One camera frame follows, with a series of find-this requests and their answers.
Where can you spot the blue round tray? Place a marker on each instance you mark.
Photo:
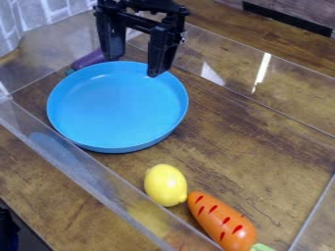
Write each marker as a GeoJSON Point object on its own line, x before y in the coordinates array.
{"type": "Point", "coordinates": [114, 110]}

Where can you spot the white checkered curtain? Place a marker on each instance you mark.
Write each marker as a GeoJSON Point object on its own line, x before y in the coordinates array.
{"type": "Point", "coordinates": [23, 15]}

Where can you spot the orange toy carrot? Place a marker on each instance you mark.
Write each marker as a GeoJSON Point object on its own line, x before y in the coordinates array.
{"type": "Point", "coordinates": [228, 226]}

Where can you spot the black object at corner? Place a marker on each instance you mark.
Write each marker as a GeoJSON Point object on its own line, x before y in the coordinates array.
{"type": "Point", "coordinates": [9, 232]}

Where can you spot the yellow toy lemon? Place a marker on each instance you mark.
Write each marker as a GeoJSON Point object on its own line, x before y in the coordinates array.
{"type": "Point", "coordinates": [166, 185]}

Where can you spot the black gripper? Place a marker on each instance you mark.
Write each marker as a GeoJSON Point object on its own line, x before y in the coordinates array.
{"type": "Point", "coordinates": [114, 19]}

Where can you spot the purple toy eggplant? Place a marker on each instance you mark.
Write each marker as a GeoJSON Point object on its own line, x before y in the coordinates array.
{"type": "Point", "coordinates": [92, 59]}

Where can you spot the clear acrylic enclosure wall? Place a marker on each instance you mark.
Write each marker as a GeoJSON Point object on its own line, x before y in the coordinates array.
{"type": "Point", "coordinates": [256, 143]}

